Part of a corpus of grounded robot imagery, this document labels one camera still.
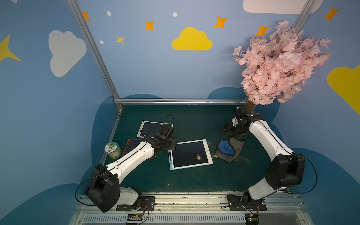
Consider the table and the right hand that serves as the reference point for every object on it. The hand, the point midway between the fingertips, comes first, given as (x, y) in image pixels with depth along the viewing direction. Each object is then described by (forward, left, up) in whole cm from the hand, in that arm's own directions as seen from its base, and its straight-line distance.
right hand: (228, 134), depth 86 cm
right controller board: (-42, -11, -18) cm, 47 cm away
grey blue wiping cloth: (-5, -3, -13) cm, 14 cm away
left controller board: (-46, +52, -17) cm, 71 cm away
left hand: (-7, +34, -1) cm, 35 cm away
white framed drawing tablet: (+11, +54, -14) cm, 57 cm away
